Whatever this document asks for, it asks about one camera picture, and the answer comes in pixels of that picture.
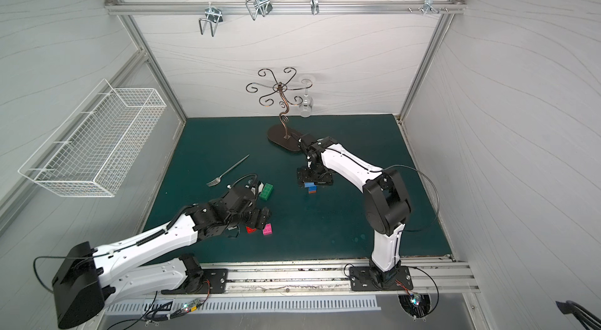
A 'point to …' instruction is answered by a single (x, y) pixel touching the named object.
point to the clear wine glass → (306, 101)
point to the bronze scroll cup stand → (265, 91)
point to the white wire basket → (92, 152)
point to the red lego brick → (250, 230)
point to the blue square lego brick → (312, 188)
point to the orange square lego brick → (312, 191)
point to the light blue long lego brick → (310, 184)
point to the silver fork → (217, 181)
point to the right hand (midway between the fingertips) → (310, 182)
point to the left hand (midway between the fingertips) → (262, 211)
